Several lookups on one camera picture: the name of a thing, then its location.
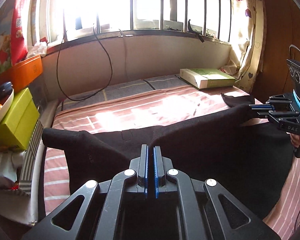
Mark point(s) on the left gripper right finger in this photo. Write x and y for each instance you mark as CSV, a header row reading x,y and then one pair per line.
x,y
159,172

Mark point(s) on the green white flat box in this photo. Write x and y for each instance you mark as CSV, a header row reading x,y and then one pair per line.
x,y
203,78

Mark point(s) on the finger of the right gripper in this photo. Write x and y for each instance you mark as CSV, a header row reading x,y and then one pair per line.
x,y
262,107
263,114

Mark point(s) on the brown wooden wardrobe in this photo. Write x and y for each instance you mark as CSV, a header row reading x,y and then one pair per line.
x,y
282,30

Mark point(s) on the right hand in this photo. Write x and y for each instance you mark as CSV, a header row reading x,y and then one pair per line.
x,y
295,140

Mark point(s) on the cream heart pattern curtain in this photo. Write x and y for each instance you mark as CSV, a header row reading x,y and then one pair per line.
x,y
247,37

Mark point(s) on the pink striped bed sheet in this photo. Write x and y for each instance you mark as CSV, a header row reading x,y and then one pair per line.
x,y
165,107

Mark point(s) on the window frame with bars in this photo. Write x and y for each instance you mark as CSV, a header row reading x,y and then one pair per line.
x,y
71,19

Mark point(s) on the yellow-green box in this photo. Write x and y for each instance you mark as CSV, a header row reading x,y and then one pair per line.
x,y
17,126

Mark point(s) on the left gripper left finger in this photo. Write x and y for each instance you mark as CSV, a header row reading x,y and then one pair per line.
x,y
143,170

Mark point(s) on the black pants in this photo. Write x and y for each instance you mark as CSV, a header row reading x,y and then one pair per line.
x,y
251,162

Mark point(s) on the orange box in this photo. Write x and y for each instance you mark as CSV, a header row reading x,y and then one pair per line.
x,y
23,73

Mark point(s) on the red snack bag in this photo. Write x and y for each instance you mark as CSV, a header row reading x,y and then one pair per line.
x,y
19,31

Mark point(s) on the grey striped box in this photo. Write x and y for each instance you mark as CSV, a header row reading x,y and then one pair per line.
x,y
25,181

